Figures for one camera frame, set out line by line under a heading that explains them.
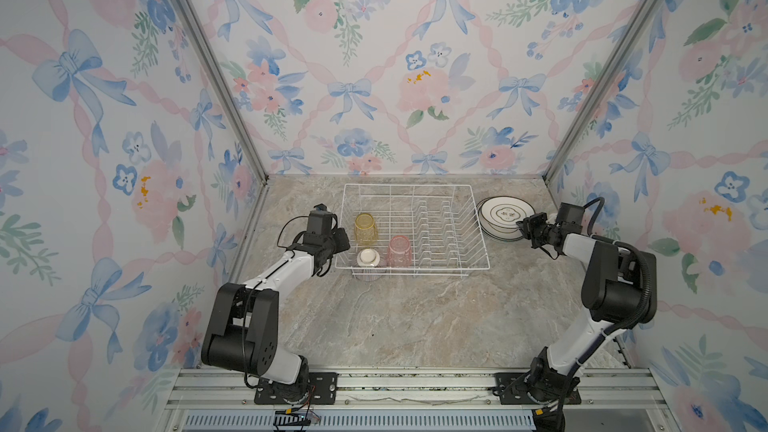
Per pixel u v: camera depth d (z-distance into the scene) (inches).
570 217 30.9
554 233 30.3
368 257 35.4
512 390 28.8
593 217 28.7
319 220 27.8
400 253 34.6
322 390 28.9
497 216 40.6
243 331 17.4
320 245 27.7
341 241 32.6
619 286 20.3
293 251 24.7
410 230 40.6
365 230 37.1
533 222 34.9
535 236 34.9
